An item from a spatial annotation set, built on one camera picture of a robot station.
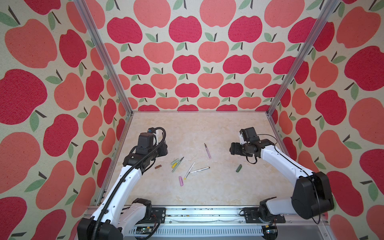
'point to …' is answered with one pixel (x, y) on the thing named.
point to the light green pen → (177, 165)
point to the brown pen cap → (158, 166)
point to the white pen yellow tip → (189, 171)
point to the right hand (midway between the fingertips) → (238, 149)
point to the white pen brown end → (199, 170)
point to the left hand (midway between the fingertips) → (168, 146)
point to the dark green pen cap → (239, 168)
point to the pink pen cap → (181, 181)
